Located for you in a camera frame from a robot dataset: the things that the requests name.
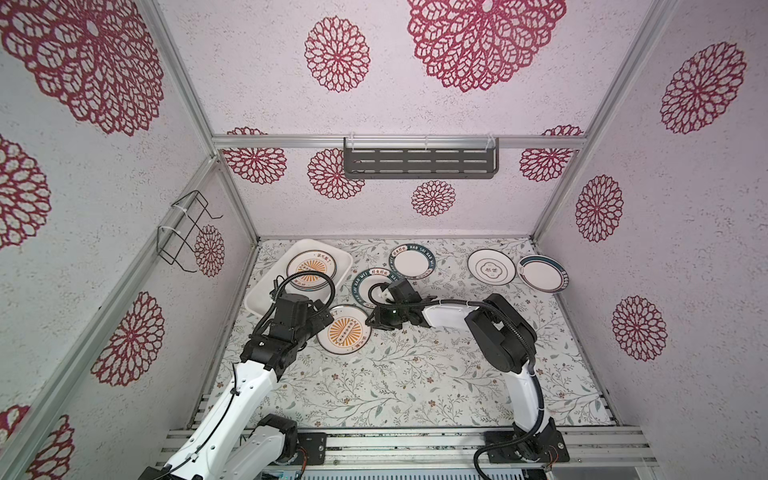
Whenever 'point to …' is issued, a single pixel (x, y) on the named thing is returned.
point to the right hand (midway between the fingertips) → (365, 319)
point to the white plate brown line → (491, 266)
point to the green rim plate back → (412, 261)
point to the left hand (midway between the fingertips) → (316, 320)
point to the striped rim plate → (543, 274)
